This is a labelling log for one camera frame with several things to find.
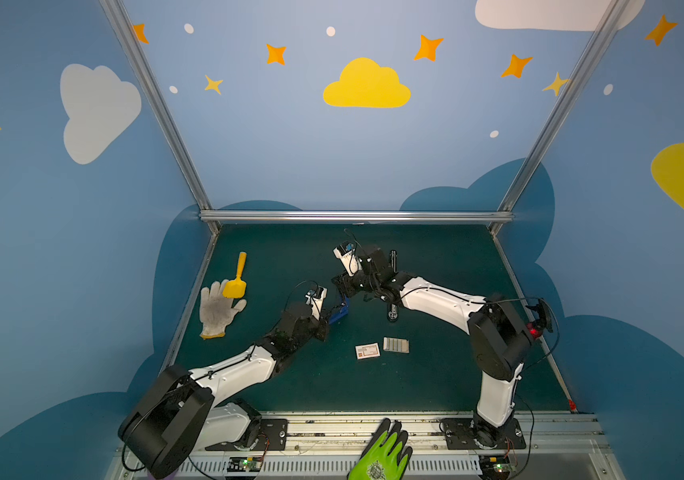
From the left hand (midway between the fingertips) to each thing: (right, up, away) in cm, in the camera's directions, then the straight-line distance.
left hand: (333, 310), depth 86 cm
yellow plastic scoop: (-34, +5, +16) cm, 38 cm away
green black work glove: (+13, -32, -16) cm, 38 cm away
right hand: (+1, +10, +3) cm, 11 cm away
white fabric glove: (-39, -2, +10) cm, 40 cm away
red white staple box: (+10, -13, +2) cm, 16 cm away
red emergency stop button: (+57, -5, -3) cm, 57 cm away
